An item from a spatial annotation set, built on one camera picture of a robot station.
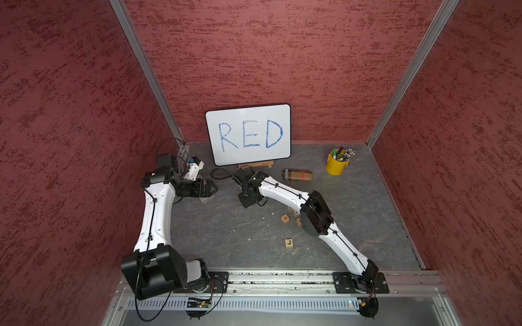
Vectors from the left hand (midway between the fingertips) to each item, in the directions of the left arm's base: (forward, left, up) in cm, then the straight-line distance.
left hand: (206, 193), depth 78 cm
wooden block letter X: (-3, -32, -16) cm, 36 cm away
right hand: (+5, -16, -19) cm, 25 cm away
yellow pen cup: (+25, -60, -9) cm, 66 cm away
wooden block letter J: (-14, -33, -16) cm, 39 cm away
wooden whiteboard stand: (+26, -21, -14) cm, 36 cm away
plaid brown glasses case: (+21, -40, -16) cm, 48 cm away
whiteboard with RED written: (+34, -17, 0) cm, 38 cm away
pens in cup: (+29, -63, -9) cm, 70 cm away
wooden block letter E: (-15, -34, +7) cm, 38 cm away
